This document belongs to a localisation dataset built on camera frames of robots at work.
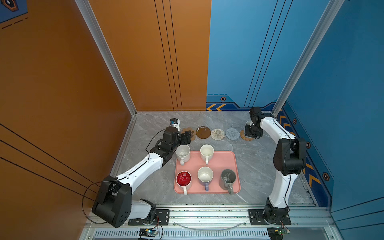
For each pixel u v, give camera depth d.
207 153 0.92
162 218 0.73
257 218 0.72
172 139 0.64
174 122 0.73
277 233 0.71
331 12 0.71
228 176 0.79
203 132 1.08
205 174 0.87
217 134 1.06
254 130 0.81
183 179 0.83
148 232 0.71
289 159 0.53
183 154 0.94
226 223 0.72
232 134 1.05
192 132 1.06
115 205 0.41
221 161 0.93
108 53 0.87
